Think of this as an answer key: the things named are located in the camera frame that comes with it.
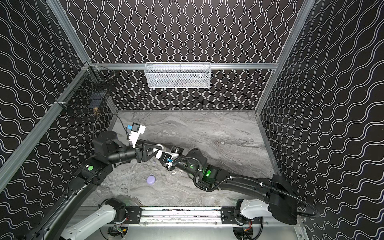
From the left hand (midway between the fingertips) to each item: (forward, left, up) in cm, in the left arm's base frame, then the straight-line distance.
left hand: (160, 147), depth 60 cm
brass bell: (+26, +42, -4) cm, 50 cm away
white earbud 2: (+4, -1, -34) cm, 35 cm away
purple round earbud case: (-1, +12, -33) cm, 36 cm away
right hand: (+3, +1, -3) cm, 5 cm away
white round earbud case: (+1, +1, -1) cm, 1 cm away
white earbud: (+5, -5, -33) cm, 34 cm away
